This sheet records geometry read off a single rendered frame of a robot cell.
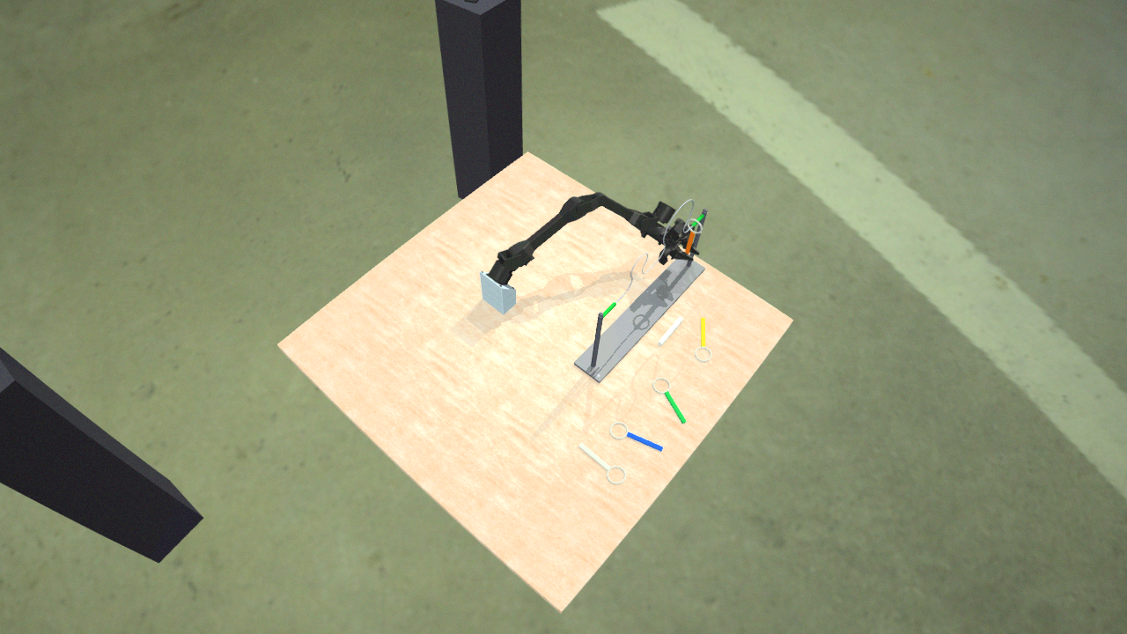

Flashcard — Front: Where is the white loop with orange handle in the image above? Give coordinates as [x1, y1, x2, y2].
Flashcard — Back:
[685, 218, 703, 255]

